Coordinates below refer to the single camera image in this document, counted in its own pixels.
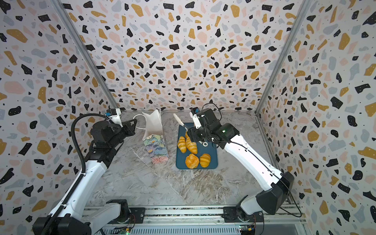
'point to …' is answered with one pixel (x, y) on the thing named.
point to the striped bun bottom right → (204, 159)
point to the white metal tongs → (186, 127)
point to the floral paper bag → (153, 137)
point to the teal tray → (211, 149)
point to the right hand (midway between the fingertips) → (192, 131)
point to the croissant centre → (192, 146)
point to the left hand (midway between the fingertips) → (137, 119)
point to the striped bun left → (181, 144)
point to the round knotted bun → (192, 161)
